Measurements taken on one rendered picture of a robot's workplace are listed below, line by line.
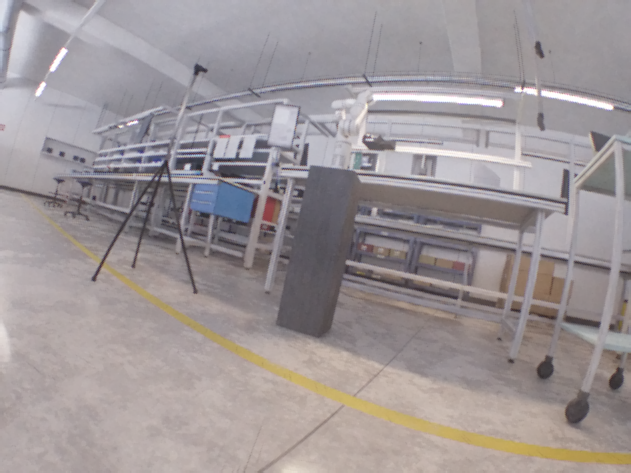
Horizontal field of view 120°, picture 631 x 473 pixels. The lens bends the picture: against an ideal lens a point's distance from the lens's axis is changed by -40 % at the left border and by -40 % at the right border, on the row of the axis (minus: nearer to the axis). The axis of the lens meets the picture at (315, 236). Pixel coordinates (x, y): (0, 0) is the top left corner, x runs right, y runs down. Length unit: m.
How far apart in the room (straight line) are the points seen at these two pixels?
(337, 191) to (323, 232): 0.21
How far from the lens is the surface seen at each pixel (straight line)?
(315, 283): 1.48
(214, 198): 3.20
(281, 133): 3.45
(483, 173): 1.92
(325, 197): 1.50
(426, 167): 4.09
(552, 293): 5.30
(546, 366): 1.79
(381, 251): 5.84
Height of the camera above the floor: 0.44
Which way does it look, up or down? 2 degrees up
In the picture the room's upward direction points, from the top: 12 degrees clockwise
